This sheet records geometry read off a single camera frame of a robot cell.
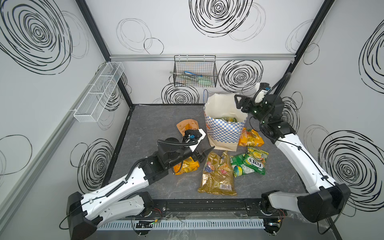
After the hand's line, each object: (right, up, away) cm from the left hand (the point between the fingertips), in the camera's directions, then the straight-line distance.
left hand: (207, 138), depth 63 cm
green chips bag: (+29, -16, +23) cm, 40 cm away
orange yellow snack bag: (-9, -18, +20) cm, 28 cm away
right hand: (+16, +20, +8) cm, 27 cm away
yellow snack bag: (+30, -4, +31) cm, 43 cm away
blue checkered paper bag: (+11, +7, +16) cm, 20 cm away
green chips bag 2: (+20, +8, +42) cm, 47 cm away
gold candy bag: (+7, -22, +16) cm, 28 cm away
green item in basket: (0, +30, +24) cm, 39 cm away
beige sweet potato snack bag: (-10, +4, +39) cm, 40 cm away
